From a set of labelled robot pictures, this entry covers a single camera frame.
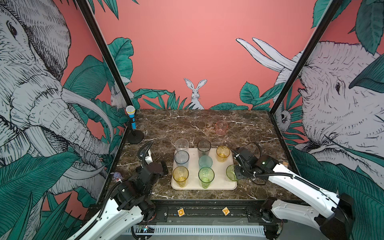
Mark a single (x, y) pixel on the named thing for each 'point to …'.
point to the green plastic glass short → (231, 173)
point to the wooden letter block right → (226, 211)
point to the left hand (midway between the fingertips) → (158, 160)
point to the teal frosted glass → (205, 161)
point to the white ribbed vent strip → (202, 230)
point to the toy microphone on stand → (136, 136)
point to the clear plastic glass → (181, 144)
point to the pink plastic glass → (221, 128)
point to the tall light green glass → (206, 175)
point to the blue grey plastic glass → (181, 158)
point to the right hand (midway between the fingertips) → (235, 170)
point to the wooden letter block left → (181, 212)
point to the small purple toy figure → (117, 176)
